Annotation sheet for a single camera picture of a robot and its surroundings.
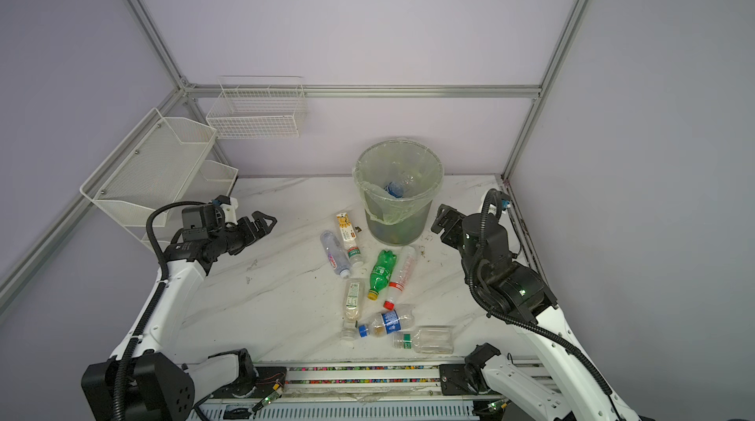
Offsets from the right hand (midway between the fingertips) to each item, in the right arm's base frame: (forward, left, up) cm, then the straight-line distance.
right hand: (446, 216), depth 66 cm
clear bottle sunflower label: (+13, +26, -28) cm, 40 cm away
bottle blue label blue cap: (-14, +13, -28) cm, 34 cm away
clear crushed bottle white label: (+9, +31, -31) cm, 45 cm away
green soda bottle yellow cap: (0, +16, -28) cm, 32 cm away
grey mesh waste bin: (+16, +7, -30) cm, 34 cm away
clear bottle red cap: (0, +10, -29) cm, 31 cm away
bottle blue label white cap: (+31, +10, -25) cm, 41 cm away
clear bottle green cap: (-18, +3, -33) cm, 38 cm away
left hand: (+7, +48, -14) cm, 51 cm away
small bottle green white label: (-8, +24, -28) cm, 38 cm away
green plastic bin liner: (+31, +3, -14) cm, 34 cm away
